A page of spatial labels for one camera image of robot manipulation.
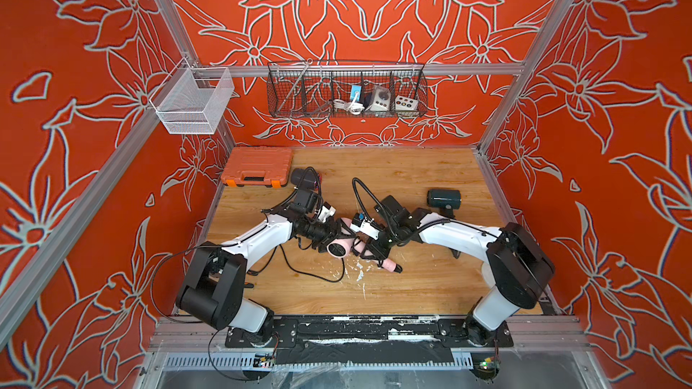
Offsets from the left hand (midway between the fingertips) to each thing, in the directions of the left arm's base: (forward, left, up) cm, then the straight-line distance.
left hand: (348, 239), depth 80 cm
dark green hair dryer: (+22, -36, -7) cm, 42 cm away
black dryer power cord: (-6, +15, -11) cm, 20 cm away
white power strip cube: (+43, -17, +19) cm, 50 cm away
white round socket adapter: (+42, -9, +22) cm, 48 cm away
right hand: (-2, -4, -5) cm, 6 cm away
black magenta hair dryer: (+27, +18, -5) cm, 33 cm away
